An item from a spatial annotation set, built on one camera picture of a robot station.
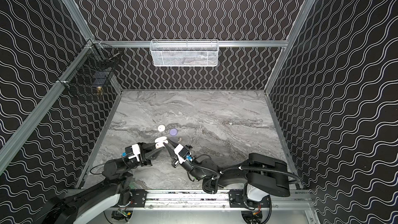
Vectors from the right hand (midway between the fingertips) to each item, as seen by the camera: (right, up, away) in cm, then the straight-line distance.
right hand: (168, 140), depth 64 cm
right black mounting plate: (+31, -31, +10) cm, 45 cm away
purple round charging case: (-4, -2, +33) cm, 34 cm away
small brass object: (-41, +23, +19) cm, 51 cm away
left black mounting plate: (-17, -30, +12) cm, 36 cm away
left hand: (-2, -2, -2) cm, 3 cm away
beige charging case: (-4, -1, -1) cm, 4 cm away
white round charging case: (-11, 0, +34) cm, 36 cm away
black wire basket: (-53, +35, +31) cm, 70 cm away
